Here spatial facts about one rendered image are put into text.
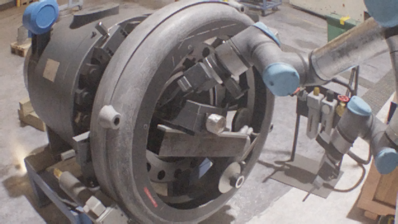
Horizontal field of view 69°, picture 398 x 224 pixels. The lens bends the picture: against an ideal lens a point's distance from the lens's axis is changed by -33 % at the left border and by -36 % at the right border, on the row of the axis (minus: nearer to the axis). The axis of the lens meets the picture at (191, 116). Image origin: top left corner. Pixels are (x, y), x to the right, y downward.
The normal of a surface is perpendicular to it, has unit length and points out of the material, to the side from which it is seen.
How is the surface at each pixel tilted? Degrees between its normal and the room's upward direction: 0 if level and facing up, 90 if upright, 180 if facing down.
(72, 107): 90
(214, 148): 90
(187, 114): 65
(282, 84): 109
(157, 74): 90
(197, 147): 90
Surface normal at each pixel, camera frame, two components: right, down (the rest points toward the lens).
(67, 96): -0.64, 0.07
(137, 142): 0.75, 0.29
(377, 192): -0.66, 0.33
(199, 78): -0.28, 0.03
